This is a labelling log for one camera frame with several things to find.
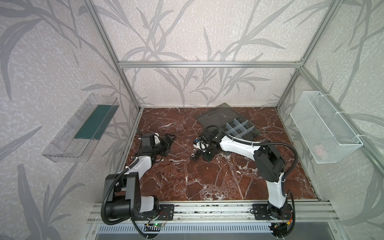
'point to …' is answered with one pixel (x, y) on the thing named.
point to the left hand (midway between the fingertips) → (175, 136)
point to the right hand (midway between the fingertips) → (205, 152)
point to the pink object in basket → (318, 150)
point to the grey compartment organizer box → (225, 116)
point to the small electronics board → (156, 224)
